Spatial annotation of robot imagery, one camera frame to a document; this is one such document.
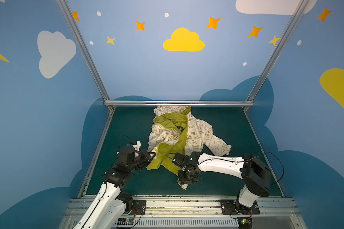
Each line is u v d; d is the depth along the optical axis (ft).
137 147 2.35
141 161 2.20
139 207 2.42
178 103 4.02
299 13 2.35
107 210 1.58
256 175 1.48
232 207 2.40
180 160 2.17
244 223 2.42
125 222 2.39
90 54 2.90
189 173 2.26
